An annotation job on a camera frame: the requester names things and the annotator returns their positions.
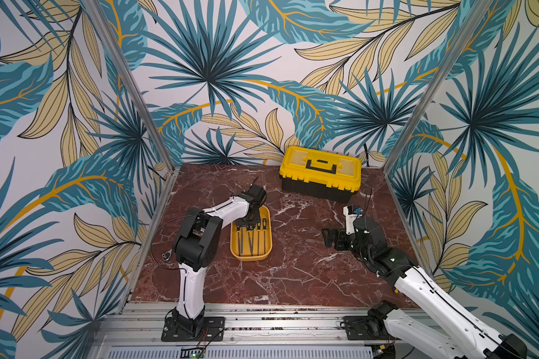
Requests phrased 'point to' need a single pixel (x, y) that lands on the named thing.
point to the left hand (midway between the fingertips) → (249, 223)
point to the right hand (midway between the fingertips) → (333, 229)
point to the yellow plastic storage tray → (248, 245)
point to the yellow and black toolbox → (320, 173)
